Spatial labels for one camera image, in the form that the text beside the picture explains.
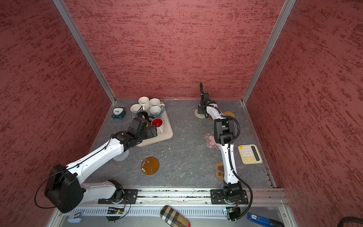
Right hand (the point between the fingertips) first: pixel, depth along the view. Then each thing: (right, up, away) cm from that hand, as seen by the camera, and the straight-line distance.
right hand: (201, 112), depth 112 cm
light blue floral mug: (-35, 0, -9) cm, 36 cm away
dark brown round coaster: (+1, -3, -32) cm, 32 cm away
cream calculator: (+28, -27, -24) cm, 46 cm away
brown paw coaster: (+8, -36, -29) cm, 47 cm away
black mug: (-44, -1, -9) cm, 45 cm away
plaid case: (-21, -50, -47) cm, 72 cm away
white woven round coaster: (0, -3, -3) cm, 4 cm away
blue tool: (+24, -52, -47) cm, 74 cm away
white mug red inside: (-33, -8, -12) cm, 36 cm away
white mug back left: (-52, +3, -7) cm, 53 cm away
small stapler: (-67, -52, -45) cm, 96 cm away
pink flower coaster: (+5, -21, -16) cm, 27 cm away
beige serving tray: (-26, -15, -12) cm, 33 cm away
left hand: (-35, -13, -28) cm, 47 cm away
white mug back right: (-38, +8, -3) cm, 39 cm away
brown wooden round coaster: (-35, -33, -27) cm, 56 cm away
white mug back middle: (-46, +9, -2) cm, 47 cm away
